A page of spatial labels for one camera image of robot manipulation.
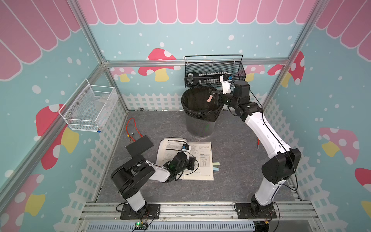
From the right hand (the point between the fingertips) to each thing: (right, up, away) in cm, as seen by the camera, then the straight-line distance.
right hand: (211, 92), depth 78 cm
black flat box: (-46, -33, +20) cm, 60 cm away
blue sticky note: (+4, -45, +10) cm, 46 cm away
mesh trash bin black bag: (-6, -12, +4) cm, 14 cm away
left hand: (-8, -41, +13) cm, 44 cm away
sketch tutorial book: (-4, -35, +18) cm, 40 cm away
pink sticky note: (-1, -4, +2) cm, 4 cm away
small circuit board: (-37, -69, -5) cm, 79 cm away
